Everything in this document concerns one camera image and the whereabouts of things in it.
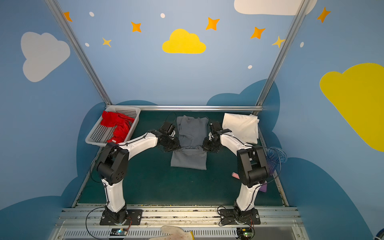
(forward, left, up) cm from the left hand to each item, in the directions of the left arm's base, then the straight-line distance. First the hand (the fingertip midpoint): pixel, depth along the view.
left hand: (182, 147), depth 94 cm
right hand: (+1, -14, -1) cm, 14 cm away
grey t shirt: (+17, -6, -6) cm, 19 cm away
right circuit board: (-44, -33, -8) cm, 55 cm away
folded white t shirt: (+17, -44, 0) cm, 47 cm away
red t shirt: (+20, +45, 0) cm, 50 cm away
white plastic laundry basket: (+10, +58, -2) cm, 59 cm away
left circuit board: (-44, +29, -8) cm, 53 cm away
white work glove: (-44, +1, -7) cm, 45 cm away
